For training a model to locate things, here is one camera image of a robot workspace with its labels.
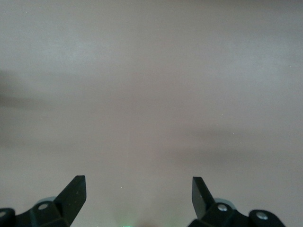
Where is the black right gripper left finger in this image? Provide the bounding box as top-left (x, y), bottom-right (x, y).
top-left (0, 175), bottom-right (87, 227)

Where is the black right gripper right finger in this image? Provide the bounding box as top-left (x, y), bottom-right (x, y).
top-left (188, 176), bottom-right (285, 227)

